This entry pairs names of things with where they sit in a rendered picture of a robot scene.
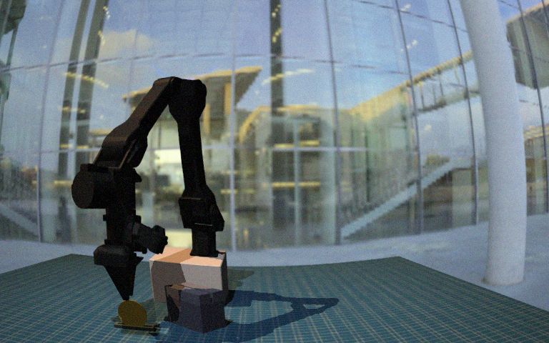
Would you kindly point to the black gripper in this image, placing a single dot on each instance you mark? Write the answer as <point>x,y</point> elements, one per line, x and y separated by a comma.
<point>117,256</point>

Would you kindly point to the gold coin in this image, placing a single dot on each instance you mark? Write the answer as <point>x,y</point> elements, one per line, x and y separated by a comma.
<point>132,313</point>

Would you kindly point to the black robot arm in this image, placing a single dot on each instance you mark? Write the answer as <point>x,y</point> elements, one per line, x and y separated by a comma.
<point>109,183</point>

